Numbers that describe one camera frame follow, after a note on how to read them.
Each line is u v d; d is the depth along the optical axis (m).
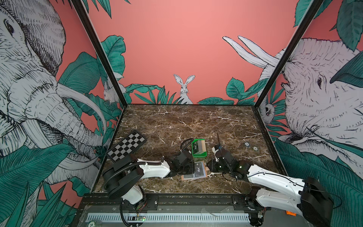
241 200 0.75
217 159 0.65
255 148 0.96
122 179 0.43
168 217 0.74
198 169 0.86
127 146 0.91
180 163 0.67
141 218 0.70
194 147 0.93
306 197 0.41
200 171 0.84
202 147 0.92
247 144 0.98
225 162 0.62
